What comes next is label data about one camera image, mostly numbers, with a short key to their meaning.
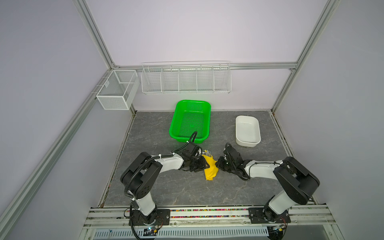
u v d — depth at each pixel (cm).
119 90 100
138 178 47
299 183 45
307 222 75
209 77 105
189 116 113
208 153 96
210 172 87
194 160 79
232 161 72
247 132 106
